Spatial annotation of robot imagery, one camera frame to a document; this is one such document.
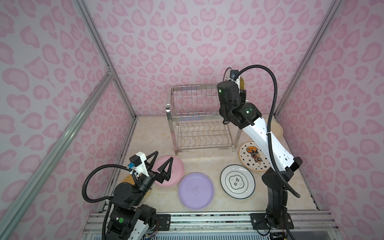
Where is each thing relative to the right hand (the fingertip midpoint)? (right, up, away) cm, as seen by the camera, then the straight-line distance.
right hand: (236, 87), depth 68 cm
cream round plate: (+41, -19, +44) cm, 63 cm away
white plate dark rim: (+5, -49, +18) cm, 53 cm away
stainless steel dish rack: (-19, -15, +42) cm, 49 cm away
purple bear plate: (-18, -53, +15) cm, 58 cm away
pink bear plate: (-30, -45, +23) cm, 59 cm away
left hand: (-31, -29, -7) cm, 43 cm away
